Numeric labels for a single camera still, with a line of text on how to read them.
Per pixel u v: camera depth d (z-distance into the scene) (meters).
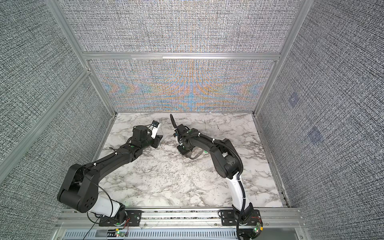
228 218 0.73
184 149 0.85
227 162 0.55
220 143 0.56
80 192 0.43
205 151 0.63
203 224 0.73
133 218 0.73
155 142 0.80
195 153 0.97
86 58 0.88
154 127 0.76
